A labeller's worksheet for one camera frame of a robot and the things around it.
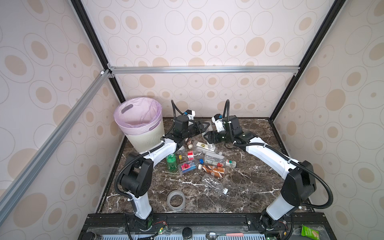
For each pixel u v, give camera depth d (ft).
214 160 2.95
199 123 2.55
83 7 2.25
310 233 2.29
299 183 1.45
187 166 2.92
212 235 2.38
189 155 3.03
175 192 2.67
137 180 1.55
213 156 3.12
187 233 2.06
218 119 2.40
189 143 3.35
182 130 2.26
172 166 2.90
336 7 2.22
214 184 2.83
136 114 3.03
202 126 2.54
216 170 2.84
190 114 2.61
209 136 2.45
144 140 2.80
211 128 2.75
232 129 2.06
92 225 2.45
